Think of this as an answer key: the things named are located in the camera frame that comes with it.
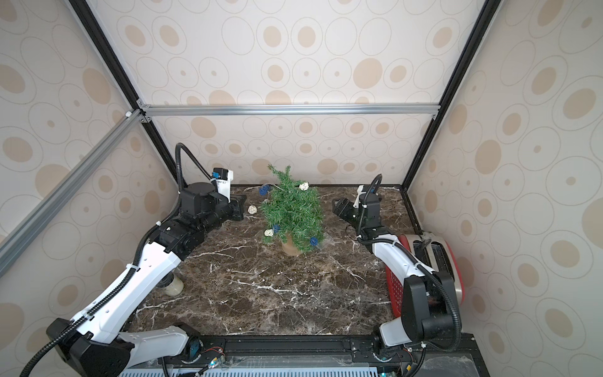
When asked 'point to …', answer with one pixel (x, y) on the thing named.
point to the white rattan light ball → (304, 186)
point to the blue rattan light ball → (264, 189)
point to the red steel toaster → (432, 252)
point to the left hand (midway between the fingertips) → (253, 194)
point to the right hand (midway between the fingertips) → (348, 202)
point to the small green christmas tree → (292, 210)
